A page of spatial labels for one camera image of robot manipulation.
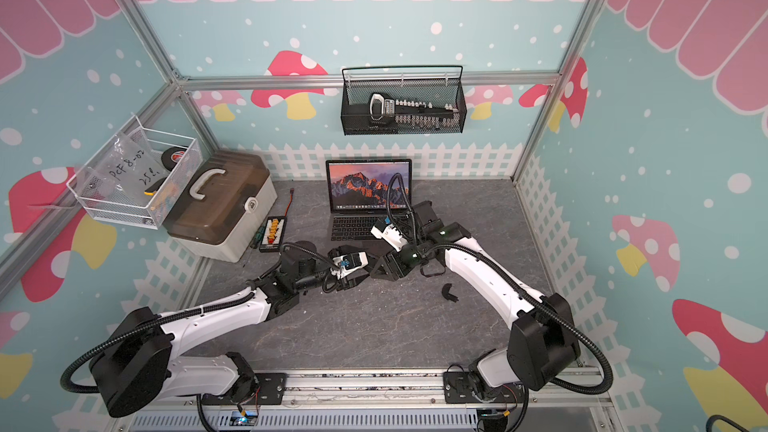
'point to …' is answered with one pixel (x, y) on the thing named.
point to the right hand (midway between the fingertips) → (380, 269)
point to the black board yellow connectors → (273, 234)
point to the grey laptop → (362, 192)
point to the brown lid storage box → (223, 205)
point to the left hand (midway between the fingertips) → (368, 261)
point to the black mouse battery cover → (445, 292)
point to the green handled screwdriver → (258, 237)
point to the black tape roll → (171, 155)
